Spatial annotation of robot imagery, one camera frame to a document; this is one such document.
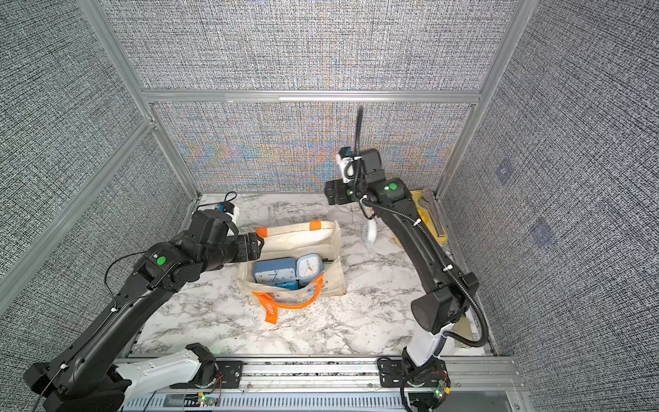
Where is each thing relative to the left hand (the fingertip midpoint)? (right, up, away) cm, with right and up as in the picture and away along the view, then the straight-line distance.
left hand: (257, 240), depth 68 cm
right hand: (+22, +17, +7) cm, 29 cm away
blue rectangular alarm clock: (+2, -13, +19) cm, 23 cm away
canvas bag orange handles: (+17, -1, +13) cm, 22 cm away
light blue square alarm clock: (+12, -11, +19) cm, 25 cm away
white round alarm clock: (+35, +1, +29) cm, 45 cm away
